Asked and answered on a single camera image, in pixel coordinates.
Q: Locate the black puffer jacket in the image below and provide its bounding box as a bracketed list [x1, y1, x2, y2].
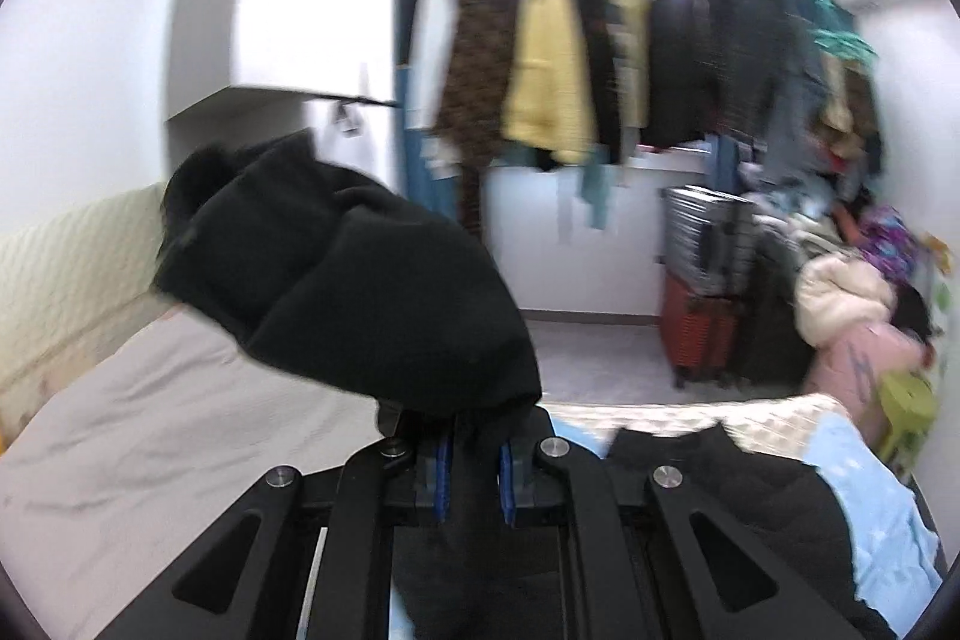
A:
[109, 133, 867, 638]

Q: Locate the red suitcase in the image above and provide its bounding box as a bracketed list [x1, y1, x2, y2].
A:
[659, 273, 739, 390]

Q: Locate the grey blanket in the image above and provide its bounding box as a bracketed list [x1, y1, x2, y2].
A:
[2, 310, 379, 638]

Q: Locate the cream quilted mattress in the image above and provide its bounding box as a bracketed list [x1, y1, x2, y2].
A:
[544, 393, 851, 459]

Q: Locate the blue curtain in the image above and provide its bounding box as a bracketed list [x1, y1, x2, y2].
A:
[395, 0, 459, 220]

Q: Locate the grey hard suitcase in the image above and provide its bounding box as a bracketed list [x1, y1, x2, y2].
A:
[661, 185, 757, 298]

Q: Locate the yellow fleece jacket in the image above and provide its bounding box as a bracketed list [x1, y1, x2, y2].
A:
[501, 0, 596, 166]

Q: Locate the cream puffer coat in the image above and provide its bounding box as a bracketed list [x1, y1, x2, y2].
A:
[794, 252, 896, 347]

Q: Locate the black hanging coat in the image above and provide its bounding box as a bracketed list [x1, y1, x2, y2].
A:
[641, 0, 713, 149]

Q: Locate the brown plaid coat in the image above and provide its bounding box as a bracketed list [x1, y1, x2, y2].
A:
[434, 0, 516, 241]

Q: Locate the green plastic stool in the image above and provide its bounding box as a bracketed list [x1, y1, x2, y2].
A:
[878, 372, 939, 477]

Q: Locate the cream padded headboard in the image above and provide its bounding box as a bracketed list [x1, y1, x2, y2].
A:
[2, 184, 169, 445]

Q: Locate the light blue bed sheet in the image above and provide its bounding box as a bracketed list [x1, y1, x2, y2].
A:
[551, 417, 944, 638]

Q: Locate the purple patterned jacket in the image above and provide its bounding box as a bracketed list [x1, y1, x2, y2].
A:
[859, 206, 918, 283]

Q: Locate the denim hanging jacket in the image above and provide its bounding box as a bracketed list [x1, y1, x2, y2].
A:
[709, 0, 825, 185]

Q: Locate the teal clip hanger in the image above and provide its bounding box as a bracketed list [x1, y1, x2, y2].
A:
[812, 0, 877, 68]

